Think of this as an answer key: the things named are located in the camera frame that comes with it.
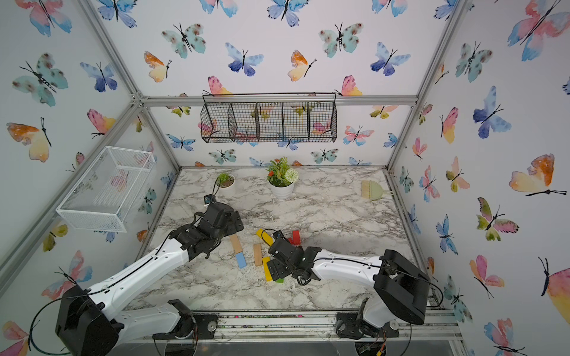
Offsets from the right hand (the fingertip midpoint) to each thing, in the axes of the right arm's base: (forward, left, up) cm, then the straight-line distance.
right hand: (281, 260), depth 83 cm
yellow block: (+13, +8, -6) cm, 16 cm away
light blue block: (+2, +17, -6) cm, 18 cm away
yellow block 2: (-6, +4, +3) cm, 8 cm away
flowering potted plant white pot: (+31, +3, +11) cm, 33 cm away
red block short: (+11, -5, -5) cm, 13 cm away
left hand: (+11, +18, +11) cm, 24 cm away
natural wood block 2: (+5, +11, -5) cm, 13 cm away
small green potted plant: (+34, +29, +5) cm, 45 cm away
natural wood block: (+8, +20, -6) cm, 22 cm away
